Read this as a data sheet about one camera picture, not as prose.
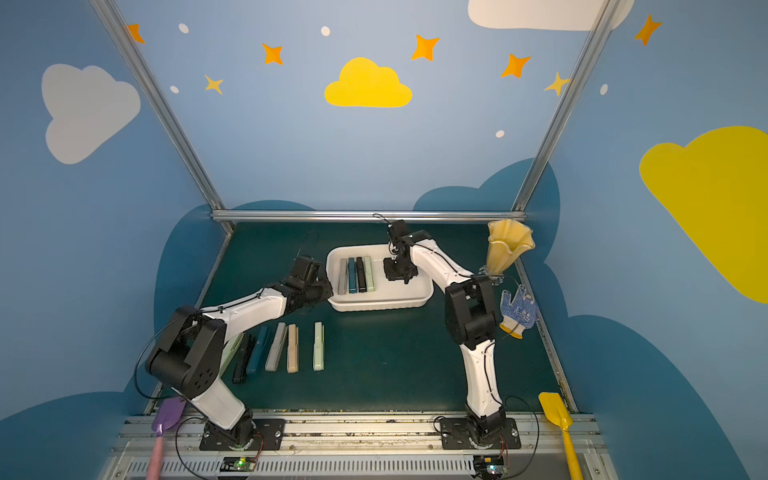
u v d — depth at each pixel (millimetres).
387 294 998
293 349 863
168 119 878
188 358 461
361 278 1024
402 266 856
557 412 765
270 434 751
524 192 1107
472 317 557
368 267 1070
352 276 1023
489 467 708
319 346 878
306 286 739
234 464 711
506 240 892
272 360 843
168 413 760
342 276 1044
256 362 838
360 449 733
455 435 744
